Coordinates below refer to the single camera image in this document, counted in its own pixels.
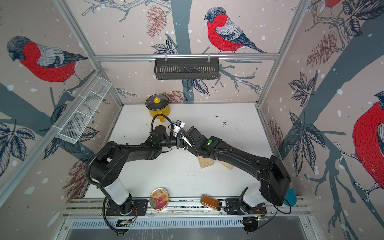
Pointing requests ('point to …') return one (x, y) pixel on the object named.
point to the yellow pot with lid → (158, 104)
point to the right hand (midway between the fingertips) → (195, 139)
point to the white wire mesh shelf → (84, 111)
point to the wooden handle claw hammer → (227, 165)
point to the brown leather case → (211, 202)
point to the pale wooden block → (205, 162)
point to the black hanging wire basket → (186, 68)
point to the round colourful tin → (159, 198)
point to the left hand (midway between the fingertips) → (195, 140)
